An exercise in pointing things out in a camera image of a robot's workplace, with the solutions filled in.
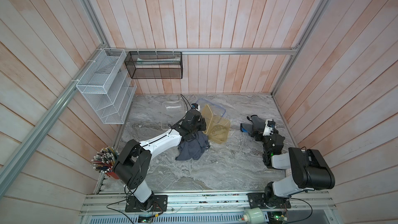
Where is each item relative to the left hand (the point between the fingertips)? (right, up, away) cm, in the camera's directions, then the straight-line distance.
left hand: (204, 122), depth 88 cm
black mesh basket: (-34, +38, +16) cm, 53 cm away
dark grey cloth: (-6, -14, -1) cm, 16 cm away
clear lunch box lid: (+11, +7, +22) cm, 26 cm away
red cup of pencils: (-47, -16, -18) cm, 53 cm away
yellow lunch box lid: (+2, +5, +9) cm, 10 cm away
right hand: (+35, -1, +3) cm, 35 cm away
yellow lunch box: (+11, -6, +13) cm, 18 cm away
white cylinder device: (+20, -37, -25) cm, 49 cm away
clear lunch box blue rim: (-22, +6, +22) cm, 32 cm away
